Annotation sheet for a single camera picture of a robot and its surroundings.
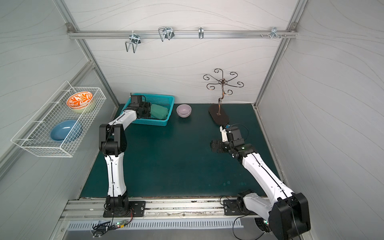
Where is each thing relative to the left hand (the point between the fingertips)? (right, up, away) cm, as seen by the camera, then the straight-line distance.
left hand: (154, 104), depth 106 cm
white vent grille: (-13, -62, -35) cm, 72 cm away
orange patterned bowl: (-28, -1, -33) cm, 43 cm away
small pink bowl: (+22, -4, +5) cm, 22 cm away
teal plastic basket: (+6, +4, +9) cm, 11 cm away
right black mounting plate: (+48, -55, -33) cm, 80 cm away
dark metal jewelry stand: (+48, -6, +5) cm, 49 cm away
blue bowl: (-28, -16, -40) cm, 52 cm away
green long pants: (+5, -6, -5) cm, 9 cm away
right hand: (+44, -23, -23) cm, 55 cm away
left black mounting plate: (+1, -55, -33) cm, 64 cm away
